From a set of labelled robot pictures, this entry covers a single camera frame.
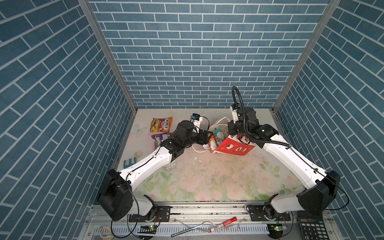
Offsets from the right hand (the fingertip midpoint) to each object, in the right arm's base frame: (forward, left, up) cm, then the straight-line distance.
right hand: (228, 120), depth 78 cm
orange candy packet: (+11, +44, -21) cm, 51 cm away
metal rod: (-47, +18, -26) cm, 57 cm away
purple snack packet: (-1, +42, -19) cm, 46 cm away
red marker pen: (-43, +1, -26) cm, 51 cm away
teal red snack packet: (-1, +4, -14) cm, 14 cm away
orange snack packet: (-6, +8, -13) cm, 17 cm away
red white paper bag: (-9, -3, -10) cm, 14 cm away
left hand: (-6, +10, -3) cm, 12 cm away
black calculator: (-41, -41, -26) cm, 63 cm away
